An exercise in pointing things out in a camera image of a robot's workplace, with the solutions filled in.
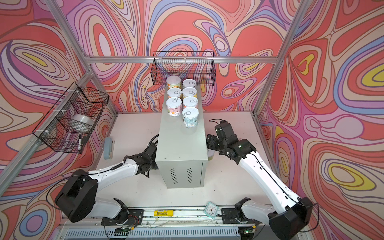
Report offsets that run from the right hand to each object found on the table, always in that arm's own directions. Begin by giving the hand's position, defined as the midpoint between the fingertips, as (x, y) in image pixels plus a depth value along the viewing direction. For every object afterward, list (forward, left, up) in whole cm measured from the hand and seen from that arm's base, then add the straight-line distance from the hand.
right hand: (212, 145), depth 76 cm
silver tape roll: (+6, +63, +14) cm, 65 cm away
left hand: (+1, +32, -18) cm, 36 cm away
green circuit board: (-33, +47, -23) cm, 62 cm away
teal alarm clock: (-26, +2, -20) cm, 33 cm away
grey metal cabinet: (-12, +14, +13) cm, 23 cm away
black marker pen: (0, +65, +5) cm, 65 cm away
